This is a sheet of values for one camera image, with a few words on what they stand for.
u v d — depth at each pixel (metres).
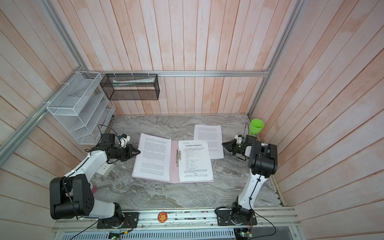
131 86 1.05
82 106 0.72
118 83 0.90
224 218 0.73
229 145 0.91
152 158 0.89
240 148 0.91
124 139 0.78
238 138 0.97
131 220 0.73
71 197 0.43
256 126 0.92
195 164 0.93
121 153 0.75
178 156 0.95
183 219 0.75
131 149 0.79
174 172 0.88
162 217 0.75
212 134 1.08
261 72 0.95
